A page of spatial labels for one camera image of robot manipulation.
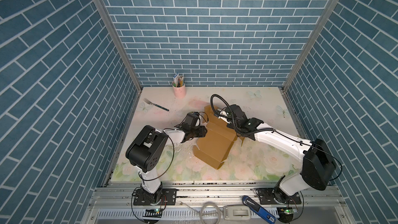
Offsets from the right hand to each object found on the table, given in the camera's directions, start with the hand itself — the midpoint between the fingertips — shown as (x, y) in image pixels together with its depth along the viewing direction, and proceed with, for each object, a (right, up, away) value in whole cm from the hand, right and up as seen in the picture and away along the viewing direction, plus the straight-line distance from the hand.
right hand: (232, 110), depth 86 cm
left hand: (-15, -13, +10) cm, 22 cm away
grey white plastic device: (-1, -44, -18) cm, 48 cm away
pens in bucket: (-34, +20, +19) cm, 44 cm away
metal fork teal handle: (-56, +5, +26) cm, 62 cm away
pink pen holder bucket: (-34, +12, +25) cm, 44 cm away
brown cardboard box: (-11, -22, +6) cm, 25 cm away
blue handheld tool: (+11, -46, -14) cm, 49 cm away
